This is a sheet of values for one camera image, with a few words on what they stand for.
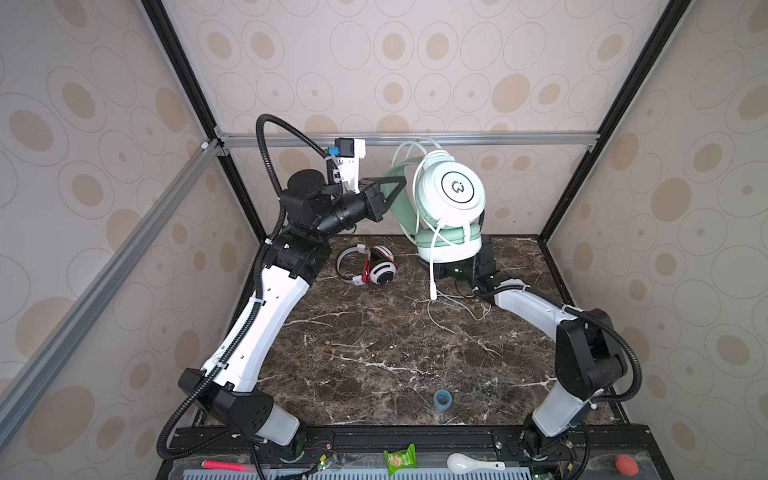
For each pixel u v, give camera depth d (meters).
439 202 0.39
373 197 0.50
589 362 0.47
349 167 0.50
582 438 0.72
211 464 0.70
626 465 0.69
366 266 1.03
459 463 0.70
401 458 0.70
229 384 0.39
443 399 0.81
